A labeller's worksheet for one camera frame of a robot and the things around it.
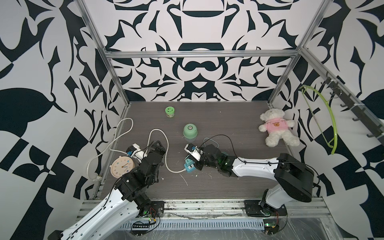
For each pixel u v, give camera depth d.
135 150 0.63
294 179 0.44
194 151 0.69
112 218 0.58
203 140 0.99
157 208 0.74
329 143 0.70
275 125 0.98
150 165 0.52
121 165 0.85
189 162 0.82
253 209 0.74
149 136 0.99
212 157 0.64
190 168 0.85
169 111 1.08
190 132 0.92
